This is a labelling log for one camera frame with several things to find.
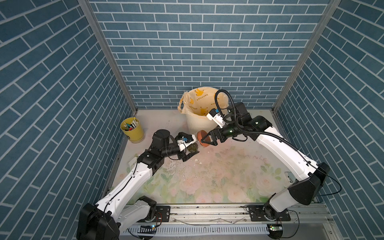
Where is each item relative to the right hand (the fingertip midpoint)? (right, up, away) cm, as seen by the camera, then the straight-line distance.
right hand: (209, 137), depth 70 cm
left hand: (-6, -4, +4) cm, 8 cm away
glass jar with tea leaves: (-8, -5, +1) cm, 10 cm away
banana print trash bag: (-4, +21, +27) cm, 34 cm away
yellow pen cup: (-49, +4, +27) cm, 56 cm away
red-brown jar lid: (-4, +2, -2) cm, 5 cm away
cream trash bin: (-7, +6, +14) cm, 17 cm away
